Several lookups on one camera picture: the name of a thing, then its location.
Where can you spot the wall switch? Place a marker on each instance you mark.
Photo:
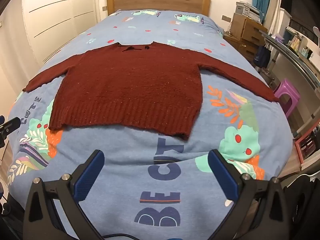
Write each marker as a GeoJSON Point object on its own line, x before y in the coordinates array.
{"type": "Point", "coordinates": [104, 8]}

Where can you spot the white printer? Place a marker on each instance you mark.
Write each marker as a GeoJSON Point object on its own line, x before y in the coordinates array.
{"type": "Point", "coordinates": [246, 8]}

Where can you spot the dark red knitted sweater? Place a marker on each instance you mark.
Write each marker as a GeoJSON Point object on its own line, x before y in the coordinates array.
{"type": "Point", "coordinates": [130, 87]}

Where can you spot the low cardboard box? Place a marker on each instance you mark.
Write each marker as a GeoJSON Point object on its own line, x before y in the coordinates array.
{"type": "Point", "coordinates": [241, 46]}

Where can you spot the large cardboard box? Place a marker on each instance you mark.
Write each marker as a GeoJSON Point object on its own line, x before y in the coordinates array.
{"type": "Point", "coordinates": [246, 28]}

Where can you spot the dark cloth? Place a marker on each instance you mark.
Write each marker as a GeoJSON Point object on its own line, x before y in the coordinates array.
{"type": "Point", "coordinates": [305, 205]}

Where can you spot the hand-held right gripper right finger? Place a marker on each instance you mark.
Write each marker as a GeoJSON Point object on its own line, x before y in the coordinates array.
{"type": "Point", "coordinates": [223, 178]}

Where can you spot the grey desk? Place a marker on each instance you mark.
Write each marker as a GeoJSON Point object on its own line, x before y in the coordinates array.
{"type": "Point", "coordinates": [295, 62]}

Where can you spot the white wardrobe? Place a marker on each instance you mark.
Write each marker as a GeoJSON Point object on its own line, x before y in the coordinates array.
{"type": "Point", "coordinates": [57, 17]}

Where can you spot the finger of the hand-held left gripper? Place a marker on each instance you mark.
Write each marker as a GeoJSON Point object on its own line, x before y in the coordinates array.
{"type": "Point", "coordinates": [9, 127]}

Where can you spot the wall socket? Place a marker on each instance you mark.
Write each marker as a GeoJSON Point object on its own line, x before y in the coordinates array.
{"type": "Point", "coordinates": [226, 18]}

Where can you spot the blue printed blanket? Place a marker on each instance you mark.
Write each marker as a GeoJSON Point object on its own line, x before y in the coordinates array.
{"type": "Point", "coordinates": [125, 160]}

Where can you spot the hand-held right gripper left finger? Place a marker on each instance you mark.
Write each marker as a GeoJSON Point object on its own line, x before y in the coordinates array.
{"type": "Point", "coordinates": [89, 178]}

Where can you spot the wooden bed headboard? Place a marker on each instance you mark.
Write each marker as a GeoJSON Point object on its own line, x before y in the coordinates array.
{"type": "Point", "coordinates": [160, 1]}

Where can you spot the purple plastic stool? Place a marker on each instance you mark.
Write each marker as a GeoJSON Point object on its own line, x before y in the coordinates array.
{"type": "Point", "coordinates": [287, 90]}

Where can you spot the white desk lamp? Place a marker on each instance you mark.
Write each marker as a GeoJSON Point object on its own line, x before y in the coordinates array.
{"type": "Point", "coordinates": [317, 33]}

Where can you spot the navy bag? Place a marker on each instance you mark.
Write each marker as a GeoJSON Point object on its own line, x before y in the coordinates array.
{"type": "Point", "coordinates": [262, 56]}

